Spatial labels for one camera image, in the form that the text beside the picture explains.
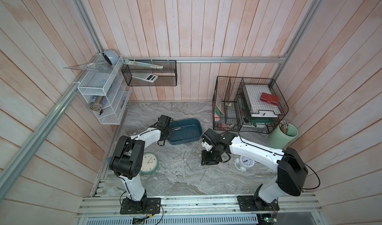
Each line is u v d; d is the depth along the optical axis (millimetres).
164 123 775
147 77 981
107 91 721
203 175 839
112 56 827
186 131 1015
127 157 511
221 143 595
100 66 861
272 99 906
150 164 854
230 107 1181
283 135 837
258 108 880
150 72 1038
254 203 655
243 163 842
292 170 429
